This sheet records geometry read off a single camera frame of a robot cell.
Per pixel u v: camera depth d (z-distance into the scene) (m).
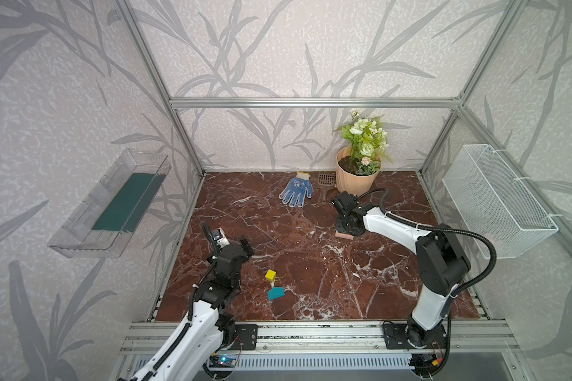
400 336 0.73
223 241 0.71
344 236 0.96
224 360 0.71
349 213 0.69
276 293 0.81
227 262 0.60
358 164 1.02
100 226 0.62
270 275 0.85
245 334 0.74
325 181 1.15
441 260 0.48
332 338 0.75
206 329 0.53
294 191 1.12
